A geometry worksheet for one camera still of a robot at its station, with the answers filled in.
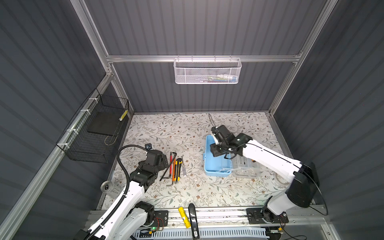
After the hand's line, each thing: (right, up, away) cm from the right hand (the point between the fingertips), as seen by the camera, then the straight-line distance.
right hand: (216, 149), depth 82 cm
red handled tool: (-27, -12, +9) cm, 31 cm away
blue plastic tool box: (+11, -8, -4) cm, 15 cm away
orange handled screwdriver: (-25, -11, +9) cm, 29 cm away
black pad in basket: (-57, +14, -7) cm, 59 cm away
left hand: (-33, -6, -1) cm, 34 cm away
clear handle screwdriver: (-19, -13, +9) cm, 25 cm away
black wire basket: (-65, +4, -14) cm, 67 cm away
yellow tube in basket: (-52, +19, 0) cm, 55 cm away
